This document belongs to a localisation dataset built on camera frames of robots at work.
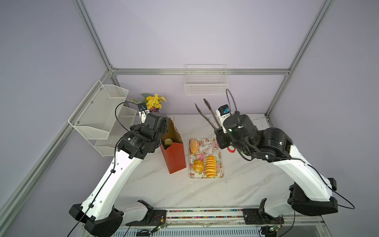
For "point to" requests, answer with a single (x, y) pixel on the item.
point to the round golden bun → (199, 166)
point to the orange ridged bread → (168, 142)
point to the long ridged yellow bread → (211, 166)
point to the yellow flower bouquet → (154, 101)
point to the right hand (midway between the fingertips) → (219, 133)
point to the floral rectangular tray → (205, 159)
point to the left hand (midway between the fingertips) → (149, 126)
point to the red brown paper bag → (172, 148)
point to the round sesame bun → (194, 145)
